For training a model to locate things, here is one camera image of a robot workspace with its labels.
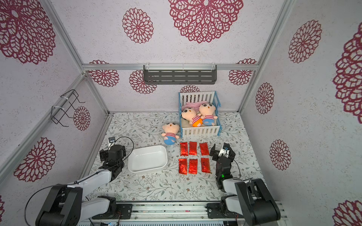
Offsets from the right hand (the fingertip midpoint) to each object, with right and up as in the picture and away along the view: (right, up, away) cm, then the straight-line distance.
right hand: (224, 148), depth 88 cm
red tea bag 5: (-12, -10, +3) cm, 16 cm away
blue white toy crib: (-23, +11, +10) cm, 28 cm away
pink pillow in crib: (-16, +30, +23) cm, 40 cm away
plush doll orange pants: (-21, +22, +14) cm, 34 cm away
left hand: (-70, -1, 0) cm, 70 cm away
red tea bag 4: (-26, -12, +1) cm, 29 cm away
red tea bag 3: (-20, -13, +2) cm, 24 cm away
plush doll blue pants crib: (-8, +26, +12) cm, 29 cm away
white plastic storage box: (-51, -9, +8) cm, 52 cm away
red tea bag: (-25, -2, +7) cm, 26 cm away
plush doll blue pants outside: (-34, +11, +12) cm, 38 cm away
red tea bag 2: (-19, -3, +9) cm, 21 cm away
